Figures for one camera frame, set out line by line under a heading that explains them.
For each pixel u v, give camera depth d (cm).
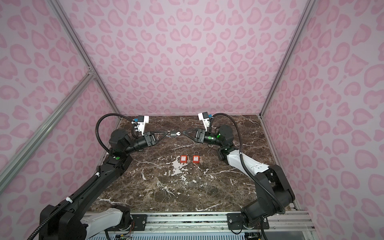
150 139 62
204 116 68
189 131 110
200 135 64
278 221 75
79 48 82
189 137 67
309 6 69
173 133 69
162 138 68
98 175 50
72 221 38
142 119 65
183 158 94
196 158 95
